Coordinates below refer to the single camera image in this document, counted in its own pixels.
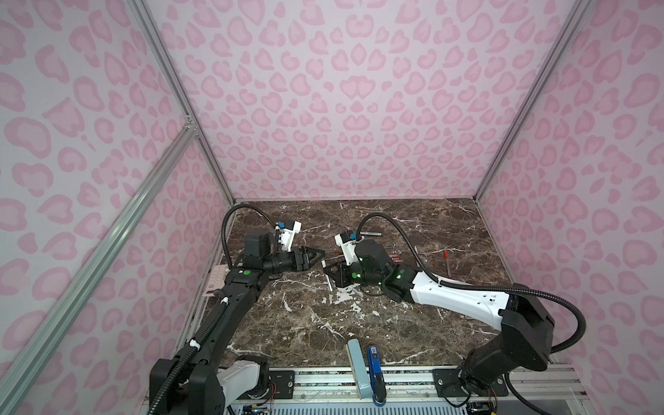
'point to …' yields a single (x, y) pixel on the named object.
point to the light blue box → (359, 368)
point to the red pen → (446, 257)
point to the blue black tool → (378, 386)
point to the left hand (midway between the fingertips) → (320, 251)
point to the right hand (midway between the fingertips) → (325, 270)
